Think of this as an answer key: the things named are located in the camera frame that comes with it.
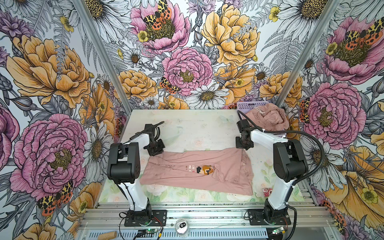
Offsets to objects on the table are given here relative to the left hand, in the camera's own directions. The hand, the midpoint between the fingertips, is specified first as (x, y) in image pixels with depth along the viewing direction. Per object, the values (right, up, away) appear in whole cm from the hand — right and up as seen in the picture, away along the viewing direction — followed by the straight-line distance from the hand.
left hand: (162, 154), depth 97 cm
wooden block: (-17, -30, -29) cm, 45 cm away
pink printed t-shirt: (+39, -8, -8) cm, 41 cm away
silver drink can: (+16, -22, -36) cm, 45 cm away
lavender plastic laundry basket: (+58, +33, +24) cm, 71 cm away
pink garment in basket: (+74, +25, +15) cm, 80 cm away
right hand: (+51, +3, 0) cm, 51 cm away
